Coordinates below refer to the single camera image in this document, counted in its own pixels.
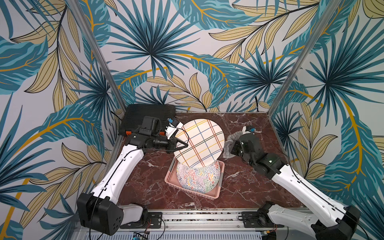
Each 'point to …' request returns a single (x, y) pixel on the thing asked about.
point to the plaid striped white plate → (206, 143)
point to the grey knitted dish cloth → (229, 142)
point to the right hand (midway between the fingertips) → (231, 142)
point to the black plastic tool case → (134, 114)
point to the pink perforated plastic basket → (171, 178)
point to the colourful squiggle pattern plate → (201, 180)
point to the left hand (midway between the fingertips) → (185, 147)
